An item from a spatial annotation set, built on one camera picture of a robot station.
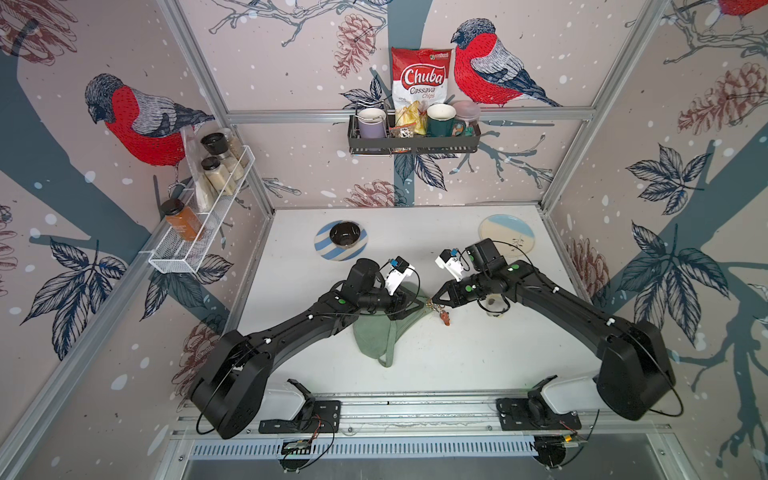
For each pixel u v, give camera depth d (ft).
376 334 2.76
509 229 3.76
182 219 2.17
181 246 2.67
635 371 1.36
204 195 2.32
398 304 2.26
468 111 2.82
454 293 2.29
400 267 2.33
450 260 2.44
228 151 2.67
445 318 2.75
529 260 2.76
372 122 2.61
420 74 2.55
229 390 1.35
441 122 2.61
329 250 3.51
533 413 2.16
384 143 2.86
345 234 3.52
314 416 2.38
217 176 2.50
